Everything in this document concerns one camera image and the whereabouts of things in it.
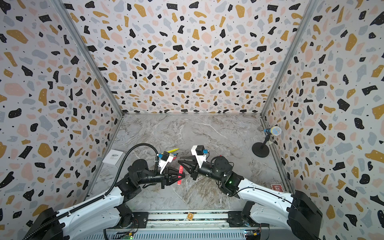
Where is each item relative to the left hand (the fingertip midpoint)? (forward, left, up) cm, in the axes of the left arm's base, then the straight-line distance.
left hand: (183, 174), depth 67 cm
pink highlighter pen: (+1, +1, +2) cm, 2 cm away
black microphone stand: (+26, -48, -22) cm, 59 cm away
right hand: (+3, +1, +3) cm, 5 cm away
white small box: (+18, +45, -17) cm, 51 cm away
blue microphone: (+21, -47, +4) cm, 52 cm away
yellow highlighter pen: (+25, +13, -22) cm, 36 cm away
